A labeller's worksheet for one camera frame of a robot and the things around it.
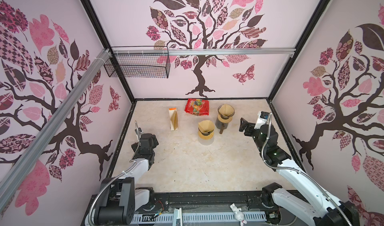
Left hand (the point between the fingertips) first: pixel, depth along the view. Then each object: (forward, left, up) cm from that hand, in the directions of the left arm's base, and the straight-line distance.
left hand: (145, 140), depth 89 cm
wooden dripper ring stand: (+12, -50, +4) cm, 52 cm away
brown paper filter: (+6, -37, +7) cm, 38 cm away
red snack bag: (+29, -32, -2) cm, 44 cm away
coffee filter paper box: (+20, -15, +1) cm, 26 cm away
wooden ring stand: (0, -37, +3) cm, 37 cm away
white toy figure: (-38, -51, -2) cm, 64 cm away
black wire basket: (+42, +6, +28) cm, 51 cm away
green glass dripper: (+3, -37, +3) cm, 37 cm away
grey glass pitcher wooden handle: (+11, -48, 0) cm, 49 cm away
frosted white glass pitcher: (+1, -38, -5) cm, 38 cm away
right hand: (+3, -60, +18) cm, 63 cm away
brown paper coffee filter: (+18, -51, +8) cm, 55 cm away
